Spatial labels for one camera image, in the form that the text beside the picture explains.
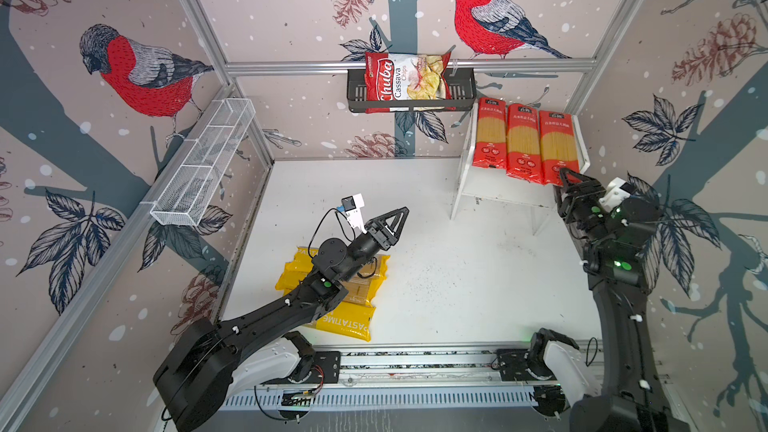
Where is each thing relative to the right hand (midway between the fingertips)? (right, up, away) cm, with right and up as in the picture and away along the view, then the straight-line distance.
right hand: (550, 177), depth 68 cm
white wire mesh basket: (-87, -5, +3) cm, 87 cm away
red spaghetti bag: (-12, +7, +7) cm, 15 cm away
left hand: (-34, -9, -3) cm, 35 cm away
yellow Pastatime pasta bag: (-48, -39, +12) cm, 63 cm away
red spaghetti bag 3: (+6, +9, +8) cm, 14 cm away
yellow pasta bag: (-45, -32, +18) cm, 58 cm away
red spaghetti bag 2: (-3, +9, +8) cm, 13 cm away
